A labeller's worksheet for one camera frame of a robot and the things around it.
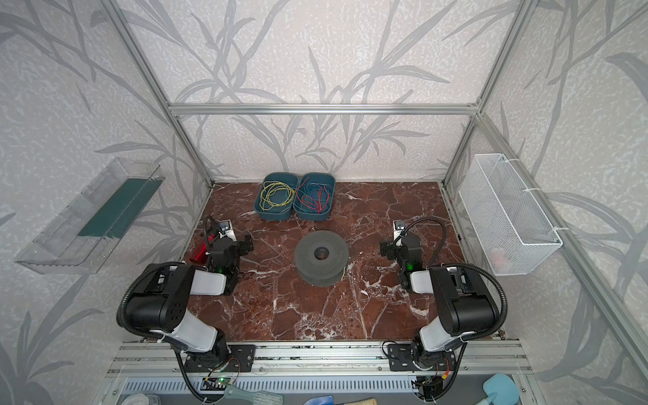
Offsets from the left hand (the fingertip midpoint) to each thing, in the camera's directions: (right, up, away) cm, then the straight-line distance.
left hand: (236, 225), depth 94 cm
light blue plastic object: (+84, -44, -24) cm, 98 cm away
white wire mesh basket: (+82, +2, -33) cm, 88 cm away
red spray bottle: (-16, -9, +3) cm, 18 cm away
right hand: (+61, -2, +2) cm, 61 cm away
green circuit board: (+3, -44, -21) cm, 49 cm away
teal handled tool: (+17, -44, -27) cm, 54 cm away
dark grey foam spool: (+31, -12, 0) cm, 34 cm away
